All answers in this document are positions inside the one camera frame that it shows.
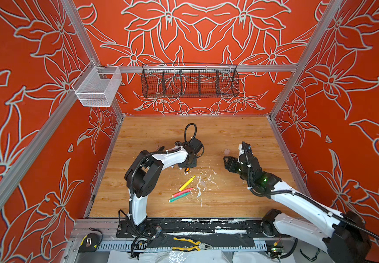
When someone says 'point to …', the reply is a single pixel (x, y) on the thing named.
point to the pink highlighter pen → (181, 193)
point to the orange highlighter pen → (187, 169)
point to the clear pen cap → (227, 152)
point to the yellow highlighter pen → (187, 182)
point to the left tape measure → (89, 243)
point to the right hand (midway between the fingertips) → (225, 158)
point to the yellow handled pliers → (200, 246)
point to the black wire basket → (178, 80)
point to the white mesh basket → (96, 86)
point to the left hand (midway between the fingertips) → (190, 162)
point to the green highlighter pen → (178, 197)
